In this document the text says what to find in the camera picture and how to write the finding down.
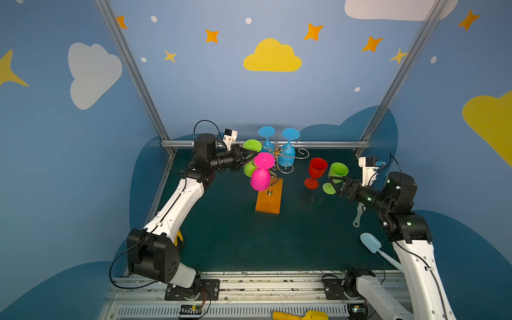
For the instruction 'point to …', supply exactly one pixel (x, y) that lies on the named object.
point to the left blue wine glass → (267, 131)
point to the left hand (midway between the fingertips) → (258, 151)
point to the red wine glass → (317, 168)
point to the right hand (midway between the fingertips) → (340, 176)
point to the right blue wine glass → (286, 153)
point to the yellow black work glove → (180, 235)
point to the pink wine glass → (260, 177)
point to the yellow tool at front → (309, 314)
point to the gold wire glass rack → (275, 152)
